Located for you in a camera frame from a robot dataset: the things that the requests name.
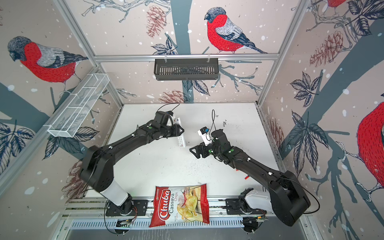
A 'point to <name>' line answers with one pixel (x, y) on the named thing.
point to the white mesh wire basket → (67, 122)
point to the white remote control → (180, 138)
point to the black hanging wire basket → (186, 69)
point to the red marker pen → (247, 177)
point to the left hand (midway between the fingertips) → (181, 130)
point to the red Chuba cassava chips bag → (180, 204)
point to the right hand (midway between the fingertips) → (195, 148)
